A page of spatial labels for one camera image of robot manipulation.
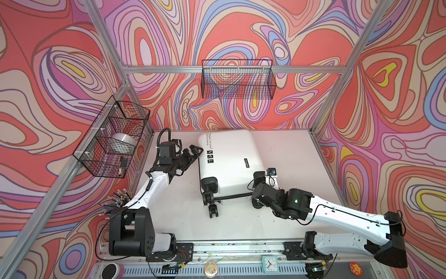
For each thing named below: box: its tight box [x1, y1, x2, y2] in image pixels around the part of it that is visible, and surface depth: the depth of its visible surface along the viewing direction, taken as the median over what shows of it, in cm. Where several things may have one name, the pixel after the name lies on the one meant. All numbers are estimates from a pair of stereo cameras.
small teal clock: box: [261, 255, 280, 274], surface depth 70 cm
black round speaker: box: [101, 262, 120, 279], surface depth 66 cm
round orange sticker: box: [349, 261, 363, 277], surface depth 70 cm
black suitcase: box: [198, 130, 266, 219], surface depth 80 cm
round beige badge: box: [203, 260, 219, 279], surface depth 71 cm
